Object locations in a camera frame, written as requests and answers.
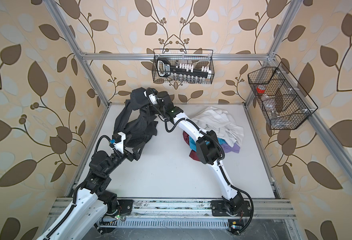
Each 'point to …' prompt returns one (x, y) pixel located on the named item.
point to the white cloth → (213, 118)
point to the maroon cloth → (193, 154)
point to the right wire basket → (284, 104)
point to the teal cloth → (193, 143)
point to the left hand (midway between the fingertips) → (137, 139)
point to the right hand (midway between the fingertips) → (141, 108)
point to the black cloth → (134, 119)
